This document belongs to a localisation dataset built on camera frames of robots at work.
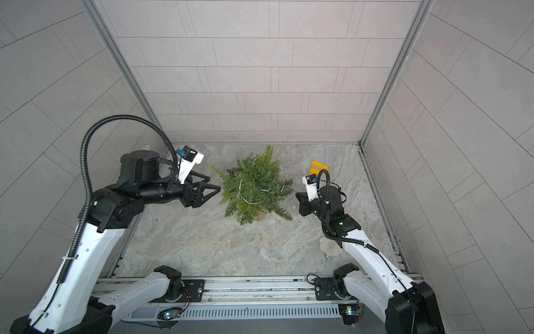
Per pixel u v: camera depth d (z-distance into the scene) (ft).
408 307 1.24
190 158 1.65
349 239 1.75
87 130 1.22
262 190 2.22
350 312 2.23
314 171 3.45
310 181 2.23
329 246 2.57
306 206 2.28
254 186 2.14
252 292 2.36
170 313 2.11
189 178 1.65
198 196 1.66
